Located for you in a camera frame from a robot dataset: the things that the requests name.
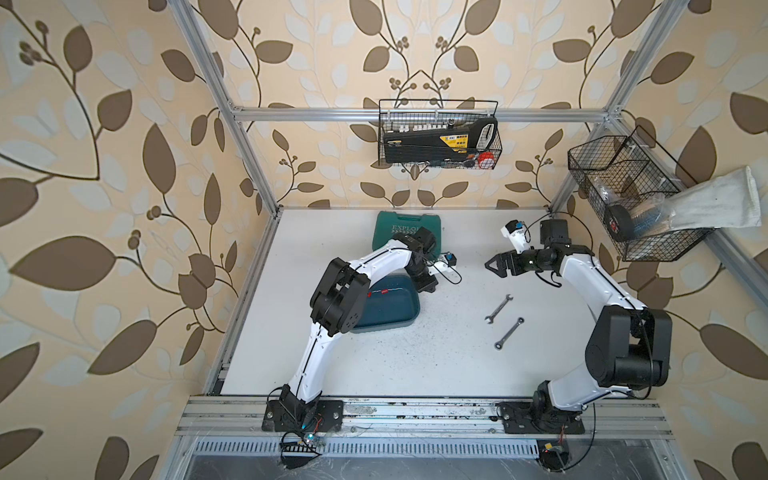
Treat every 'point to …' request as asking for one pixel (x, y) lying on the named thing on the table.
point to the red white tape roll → (486, 160)
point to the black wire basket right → (635, 187)
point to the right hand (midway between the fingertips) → (500, 260)
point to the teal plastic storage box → (393, 302)
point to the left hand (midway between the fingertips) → (435, 288)
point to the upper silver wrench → (508, 298)
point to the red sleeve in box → (384, 291)
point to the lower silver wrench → (499, 345)
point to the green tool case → (389, 223)
